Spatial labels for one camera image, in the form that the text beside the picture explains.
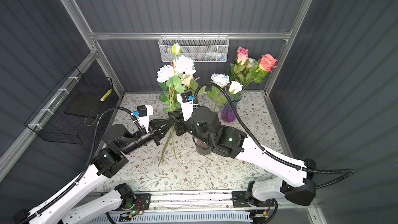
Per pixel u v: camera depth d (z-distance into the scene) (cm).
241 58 73
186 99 47
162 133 56
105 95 82
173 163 86
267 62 71
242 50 77
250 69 80
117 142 45
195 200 76
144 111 50
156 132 52
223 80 63
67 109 72
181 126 50
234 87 65
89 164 47
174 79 48
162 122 56
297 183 40
